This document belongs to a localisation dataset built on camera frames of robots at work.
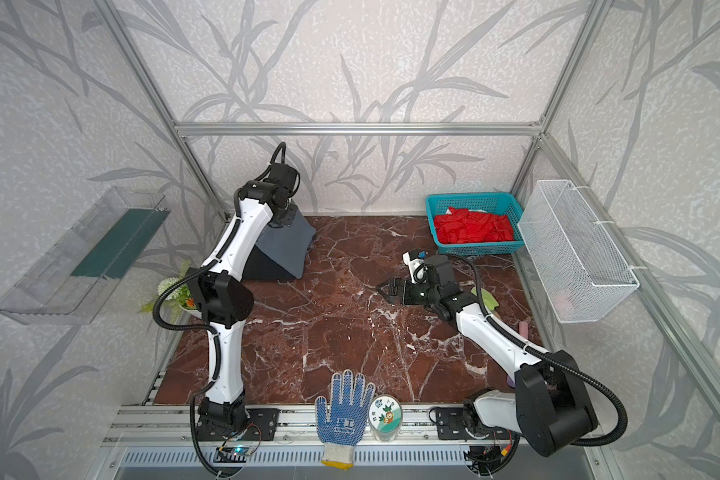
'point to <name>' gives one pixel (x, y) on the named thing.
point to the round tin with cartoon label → (385, 416)
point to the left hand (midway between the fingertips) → (280, 204)
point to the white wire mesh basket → (579, 270)
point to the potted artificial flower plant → (179, 303)
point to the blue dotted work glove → (340, 430)
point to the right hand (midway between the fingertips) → (389, 280)
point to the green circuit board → (242, 450)
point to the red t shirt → (460, 226)
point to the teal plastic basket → (501, 203)
